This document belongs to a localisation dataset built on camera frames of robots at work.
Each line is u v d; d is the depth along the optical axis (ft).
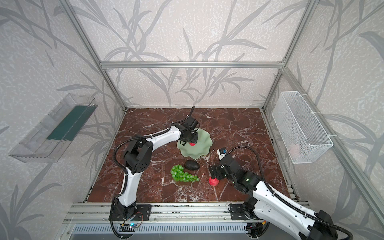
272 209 1.89
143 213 2.39
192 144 3.15
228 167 1.93
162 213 2.47
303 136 2.00
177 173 2.71
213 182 2.60
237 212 2.43
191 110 3.92
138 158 1.77
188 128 2.57
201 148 3.16
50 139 2.10
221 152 2.29
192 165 2.83
